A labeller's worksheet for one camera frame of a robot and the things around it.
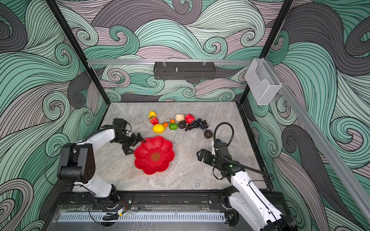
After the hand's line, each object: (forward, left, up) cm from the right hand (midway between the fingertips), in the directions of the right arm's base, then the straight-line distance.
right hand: (202, 156), depth 82 cm
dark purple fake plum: (+17, -5, -3) cm, 18 cm away
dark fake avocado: (+25, +12, -4) cm, 28 cm away
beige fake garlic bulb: (+31, +14, -3) cm, 34 cm away
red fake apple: (+30, +7, -3) cm, 31 cm away
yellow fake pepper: (+35, +36, -3) cm, 51 cm away
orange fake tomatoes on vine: (+27, +24, -6) cm, 36 cm away
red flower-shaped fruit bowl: (+4, +30, -9) cm, 32 cm away
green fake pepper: (+23, +19, -4) cm, 30 cm away
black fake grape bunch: (+26, +1, -4) cm, 27 cm away
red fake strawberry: (+29, +33, -4) cm, 44 cm away
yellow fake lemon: (+22, +29, -5) cm, 37 cm away
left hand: (+8, +38, -1) cm, 39 cm away
